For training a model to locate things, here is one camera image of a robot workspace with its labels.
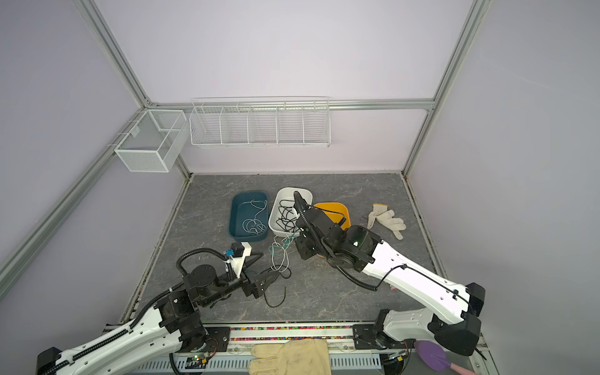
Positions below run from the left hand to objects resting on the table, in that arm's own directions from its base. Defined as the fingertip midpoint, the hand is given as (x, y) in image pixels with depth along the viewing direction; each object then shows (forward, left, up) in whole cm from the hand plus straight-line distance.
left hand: (269, 266), depth 69 cm
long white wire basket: (+61, +5, +10) cm, 62 cm away
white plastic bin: (+43, -4, -18) cm, 47 cm away
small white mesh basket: (+57, +51, +5) cm, 77 cm away
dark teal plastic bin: (+32, +13, -19) cm, 39 cm away
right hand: (+6, -10, +6) cm, 13 cm away
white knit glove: (+27, -47, -18) cm, 57 cm away
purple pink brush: (-24, -48, -19) cm, 57 cm away
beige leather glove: (-21, -7, -19) cm, 29 cm away
